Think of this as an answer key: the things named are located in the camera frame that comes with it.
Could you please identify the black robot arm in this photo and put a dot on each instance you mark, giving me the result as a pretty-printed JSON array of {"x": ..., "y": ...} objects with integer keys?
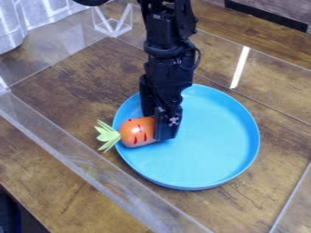
[{"x": 170, "y": 24}]

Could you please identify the clear acrylic enclosure wall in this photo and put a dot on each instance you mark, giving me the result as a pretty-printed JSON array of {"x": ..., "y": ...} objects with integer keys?
[{"x": 68, "y": 79}]

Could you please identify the clear acrylic corner bracket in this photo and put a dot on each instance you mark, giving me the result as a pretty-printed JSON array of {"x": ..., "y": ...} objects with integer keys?
[{"x": 110, "y": 26}]

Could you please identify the blue round plastic tray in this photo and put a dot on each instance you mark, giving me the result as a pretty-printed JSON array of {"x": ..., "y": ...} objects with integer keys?
[{"x": 214, "y": 149}]

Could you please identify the orange toy carrot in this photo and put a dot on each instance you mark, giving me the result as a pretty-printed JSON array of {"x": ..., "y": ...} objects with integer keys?
[{"x": 136, "y": 133}]

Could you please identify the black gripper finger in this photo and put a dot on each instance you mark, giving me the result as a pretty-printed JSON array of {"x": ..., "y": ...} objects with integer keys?
[
  {"x": 168, "y": 123},
  {"x": 148, "y": 96}
]

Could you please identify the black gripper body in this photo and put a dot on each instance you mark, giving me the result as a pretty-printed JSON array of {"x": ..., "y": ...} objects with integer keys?
[{"x": 170, "y": 75}]

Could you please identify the white grey curtain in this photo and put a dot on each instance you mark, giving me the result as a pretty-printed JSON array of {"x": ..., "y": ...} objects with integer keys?
[{"x": 25, "y": 15}]

